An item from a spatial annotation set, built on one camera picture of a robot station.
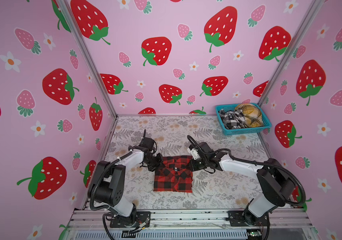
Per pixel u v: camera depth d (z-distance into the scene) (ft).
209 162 2.23
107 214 2.14
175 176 2.74
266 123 3.42
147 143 2.47
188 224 2.40
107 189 1.48
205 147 2.33
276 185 1.48
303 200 1.29
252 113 3.52
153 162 2.61
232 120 3.44
